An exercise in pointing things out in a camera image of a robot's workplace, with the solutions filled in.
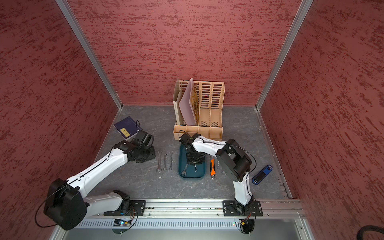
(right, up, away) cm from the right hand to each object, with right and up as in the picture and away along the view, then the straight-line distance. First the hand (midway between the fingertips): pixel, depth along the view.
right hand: (195, 165), depth 89 cm
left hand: (-25, +6, -6) cm, 26 cm away
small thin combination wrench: (-15, -1, -2) cm, 15 cm away
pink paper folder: (-7, +37, +2) cm, 38 cm away
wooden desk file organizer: (+9, +43, +25) cm, 50 cm away
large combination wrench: (-7, -3, -4) cm, 8 cm away
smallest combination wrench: (+14, -1, -2) cm, 14 cm away
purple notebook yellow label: (-50, +22, +17) cm, 57 cm away
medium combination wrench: (-22, -1, 0) cm, 22 cm away
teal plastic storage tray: (-5, -3, -3) cm, 6 cm away
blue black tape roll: (+41, -2, -4) cm, 41 cm away
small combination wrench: (-18, -1, -2) cm, 18 cm away
